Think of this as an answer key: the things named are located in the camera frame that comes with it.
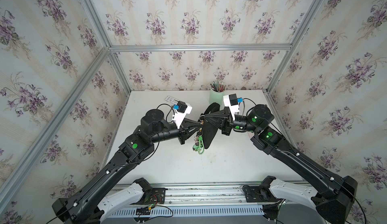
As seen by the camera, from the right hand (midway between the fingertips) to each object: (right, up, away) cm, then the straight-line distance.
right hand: (208, 118), depth 56 cm
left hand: (-2, -4, 0) cm, 5 cm away
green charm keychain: (-3, -13, +5) cm, 14 cm away
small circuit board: (-30, -46, +15) cm, 57 cm away
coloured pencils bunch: (+11, +18, +49) cm, 53 cm away
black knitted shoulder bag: (+1, -5, +2) cm, 6 cm away
